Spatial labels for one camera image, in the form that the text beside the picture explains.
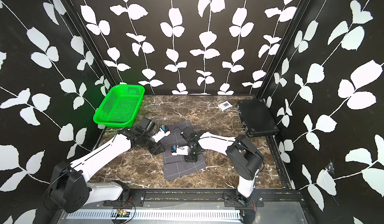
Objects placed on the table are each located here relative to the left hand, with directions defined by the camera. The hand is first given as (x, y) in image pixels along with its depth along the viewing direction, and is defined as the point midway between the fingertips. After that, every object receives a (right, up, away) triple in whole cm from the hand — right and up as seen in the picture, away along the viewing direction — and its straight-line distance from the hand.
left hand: (162, 145), depth 82 cm
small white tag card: (+41, +22, +31) cm, 56 cm away
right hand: (+13, -7, +5) cm, 16 cm away
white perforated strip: (0, -31, -12) cm, 33 cm away
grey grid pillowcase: (+7, -12, 0) cm, 14 cm away
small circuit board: (-17, -31, -11) cm, 37 cm away
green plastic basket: (-39, +21, +29) cm, 53 cm away
